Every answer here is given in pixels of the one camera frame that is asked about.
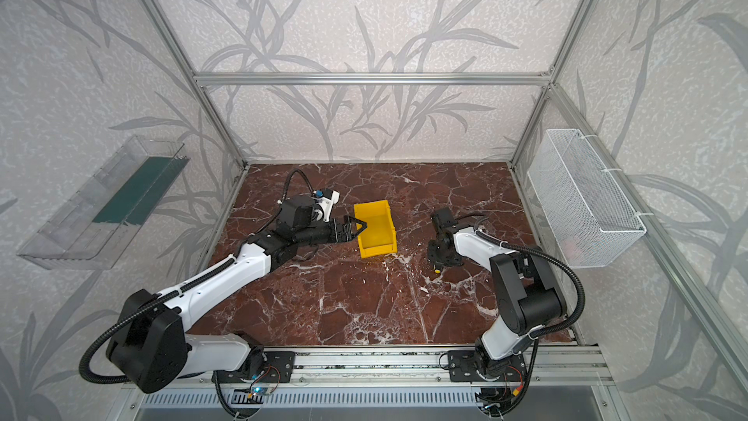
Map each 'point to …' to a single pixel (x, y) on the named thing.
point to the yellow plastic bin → (379, 237)
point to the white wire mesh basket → (590, 218)
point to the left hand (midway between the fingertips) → (360, 219)
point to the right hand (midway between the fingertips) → (436, 249)
